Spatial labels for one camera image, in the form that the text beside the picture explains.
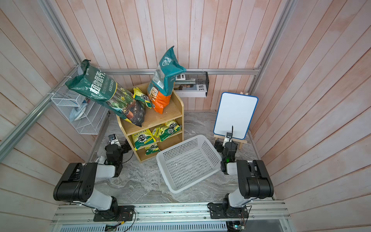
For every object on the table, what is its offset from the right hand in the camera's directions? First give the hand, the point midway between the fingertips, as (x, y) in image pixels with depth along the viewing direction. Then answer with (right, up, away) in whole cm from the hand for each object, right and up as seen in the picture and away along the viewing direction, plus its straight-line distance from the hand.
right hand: (225, 138), depth 94 cm
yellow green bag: (-51, +1, -14) cm, 53 cm away
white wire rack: (-81, +15, -18) cm, 84 cm away
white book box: (-23, +32, -1) cm, 39 cm away
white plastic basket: (-25, -15, -4) cm, 29 cm away
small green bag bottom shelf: (-47, -7, -4) cm, 48 cm away
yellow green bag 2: (-38, +6, -13) cm, 41 cm away
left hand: (-69, -2, -1) cm, 69 cm away
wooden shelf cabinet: (-32, +16, -18) cm, 40 cm away
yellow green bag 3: (-35, +8, -9) cm, 37 cm away
